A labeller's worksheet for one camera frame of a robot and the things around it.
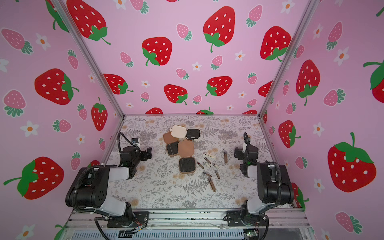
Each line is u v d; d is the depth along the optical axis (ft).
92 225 2.38
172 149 3.28
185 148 3.15
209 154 3.22
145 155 2.83
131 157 2.44
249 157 2.40
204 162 3.06
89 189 1.50
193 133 3.59
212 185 2.78
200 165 3.05
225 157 3.18
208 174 2.95
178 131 3.58
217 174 2.95
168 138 3.59
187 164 3.05
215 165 3.05
